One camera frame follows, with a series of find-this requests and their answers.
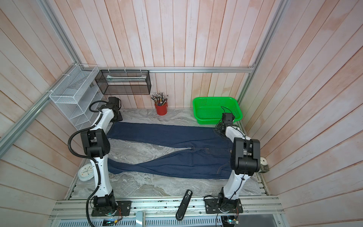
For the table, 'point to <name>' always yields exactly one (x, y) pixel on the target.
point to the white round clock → (86, 172)
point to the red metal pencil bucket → (161, 110)
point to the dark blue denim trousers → (208, 156)
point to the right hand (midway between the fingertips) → (221, 127)
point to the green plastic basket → (209, 110)
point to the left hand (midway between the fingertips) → (114, 120)
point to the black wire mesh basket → (124, 82)
